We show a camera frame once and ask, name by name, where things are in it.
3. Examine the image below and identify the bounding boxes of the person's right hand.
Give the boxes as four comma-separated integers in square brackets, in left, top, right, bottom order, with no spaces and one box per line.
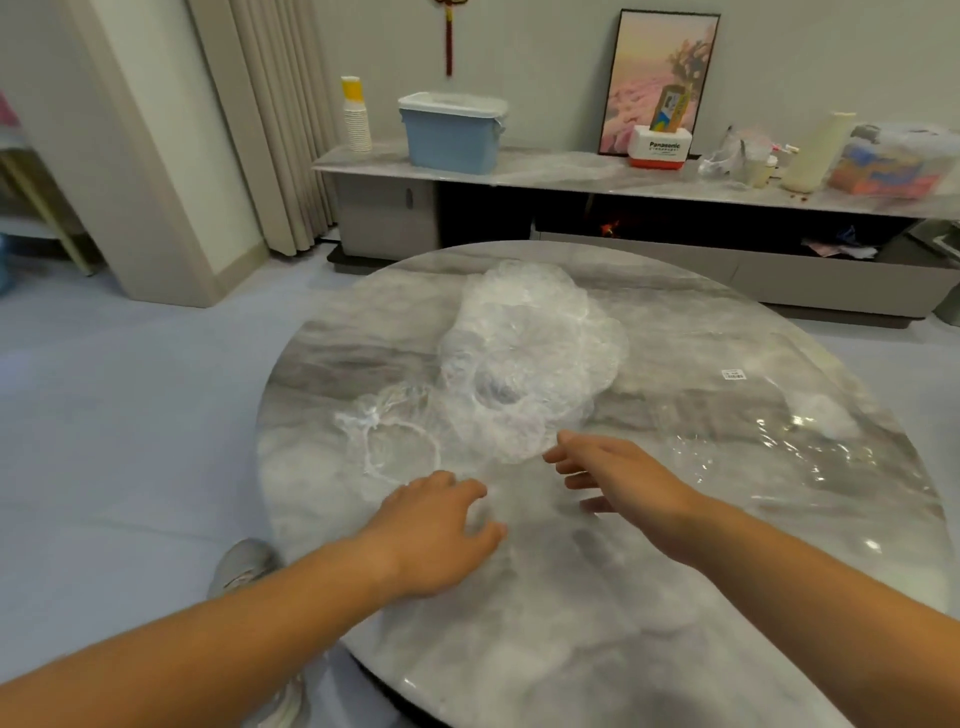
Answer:
[541,432,714,564]

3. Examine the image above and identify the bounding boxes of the person's left hand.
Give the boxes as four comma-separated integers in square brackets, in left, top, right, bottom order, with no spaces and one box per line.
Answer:
[357,471,509,602]

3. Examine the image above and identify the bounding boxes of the clear plastic bag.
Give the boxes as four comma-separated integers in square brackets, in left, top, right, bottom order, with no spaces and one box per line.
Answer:
[660,337,939,527]

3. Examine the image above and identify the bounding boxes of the pile of clear plastic caps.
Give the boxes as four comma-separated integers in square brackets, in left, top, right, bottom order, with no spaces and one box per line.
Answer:
[438,259,629,464]

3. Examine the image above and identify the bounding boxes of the person's left forearm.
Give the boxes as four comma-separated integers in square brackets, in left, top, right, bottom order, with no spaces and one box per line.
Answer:
[0,540,414,728]

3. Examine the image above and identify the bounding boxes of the person's right forearm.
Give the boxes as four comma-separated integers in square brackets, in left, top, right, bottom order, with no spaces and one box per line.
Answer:
[672,499,960,728]

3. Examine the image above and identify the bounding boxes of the blue storage box white lid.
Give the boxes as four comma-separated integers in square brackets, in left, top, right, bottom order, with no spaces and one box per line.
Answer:
[397,91,510,176]

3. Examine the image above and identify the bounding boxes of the grey sneaker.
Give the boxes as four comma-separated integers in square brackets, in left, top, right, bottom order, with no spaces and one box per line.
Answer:
[207,540,309,728]

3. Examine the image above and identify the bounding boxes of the long grey low cabinet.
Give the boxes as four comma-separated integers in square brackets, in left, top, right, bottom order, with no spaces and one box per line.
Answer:
[312,142,960,324]

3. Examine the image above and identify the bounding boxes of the red and white box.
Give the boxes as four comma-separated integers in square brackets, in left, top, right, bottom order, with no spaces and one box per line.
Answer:
[628,126,693,170]

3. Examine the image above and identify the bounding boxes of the small white cup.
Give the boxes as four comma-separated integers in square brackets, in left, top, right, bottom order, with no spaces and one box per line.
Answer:
[742,142,774,188]

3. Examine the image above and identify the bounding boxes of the crumpled clear wrapper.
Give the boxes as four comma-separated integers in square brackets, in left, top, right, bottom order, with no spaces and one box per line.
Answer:
[699,126,752,179]

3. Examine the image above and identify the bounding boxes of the cream paper roll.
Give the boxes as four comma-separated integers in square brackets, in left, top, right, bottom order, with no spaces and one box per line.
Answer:
[781,112,857,197]

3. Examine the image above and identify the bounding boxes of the colourful standing card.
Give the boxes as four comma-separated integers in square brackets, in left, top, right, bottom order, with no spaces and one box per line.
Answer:
[651,82,695,134]

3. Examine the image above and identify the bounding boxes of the clear container colourful contents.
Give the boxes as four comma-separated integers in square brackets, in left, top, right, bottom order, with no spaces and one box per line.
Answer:
[829,123,960,201]

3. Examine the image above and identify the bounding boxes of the pink framed picture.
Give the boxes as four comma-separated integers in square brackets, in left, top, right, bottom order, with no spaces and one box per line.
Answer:
[600,9,722,158]

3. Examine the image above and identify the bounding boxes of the stack of paper cups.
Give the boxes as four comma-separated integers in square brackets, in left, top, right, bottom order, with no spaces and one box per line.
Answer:
[339,75,374,156]

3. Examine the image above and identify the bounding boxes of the beige curtain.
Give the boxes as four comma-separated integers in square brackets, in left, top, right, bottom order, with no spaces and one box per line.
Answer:
[187,0,339,257]

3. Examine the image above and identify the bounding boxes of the red hanging ornament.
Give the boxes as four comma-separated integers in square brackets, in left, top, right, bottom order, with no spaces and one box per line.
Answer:
[438,0,459,77]

